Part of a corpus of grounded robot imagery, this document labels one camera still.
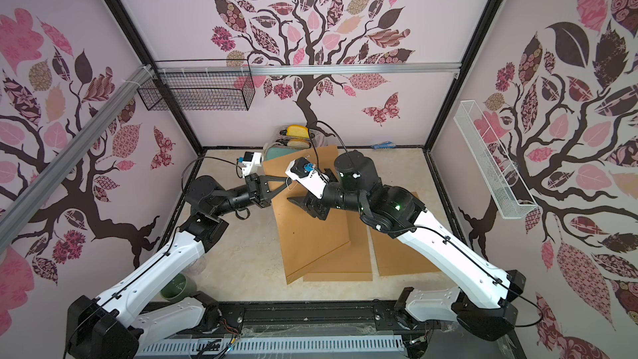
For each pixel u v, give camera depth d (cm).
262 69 93
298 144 95
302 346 70
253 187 56
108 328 37
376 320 73
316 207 50
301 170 45
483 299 37
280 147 97
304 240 61
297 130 100
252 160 62
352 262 85
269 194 59
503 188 74
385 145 122
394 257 84
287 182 61
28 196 52
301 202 50
